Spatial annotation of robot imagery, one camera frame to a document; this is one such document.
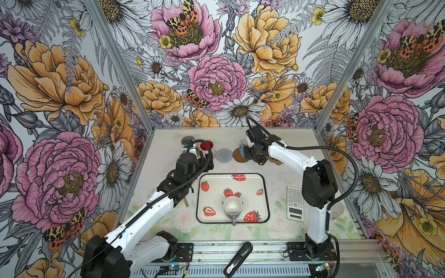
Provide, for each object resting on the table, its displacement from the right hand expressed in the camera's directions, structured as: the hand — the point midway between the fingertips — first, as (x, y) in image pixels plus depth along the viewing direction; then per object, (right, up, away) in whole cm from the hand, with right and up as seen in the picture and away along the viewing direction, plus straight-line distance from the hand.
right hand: (248, 159), depth 93 cm
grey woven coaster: (-13, +1, +15) cm, 20 cm away
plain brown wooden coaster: (-5, 0, +13) cm, 14 cm away
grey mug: (-34, +11, +6) cm, 36 cm away
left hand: (-22, +1, -14) cm, 26 cm away
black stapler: (-7, -37, -24) cm, 45 cm away
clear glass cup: (+42, -24, -8) cm, 49 cm away
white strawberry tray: (+2, -16, 0) cm, 16 cm away
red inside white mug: (-25, +6, +12) cm, 29 cm away
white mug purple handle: (-9, -23, -6) cm, 25 cm away
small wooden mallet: (-32, -21, -4) cm, 39 cm away
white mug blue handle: (-2, +9, +1) cm, 9 cm away
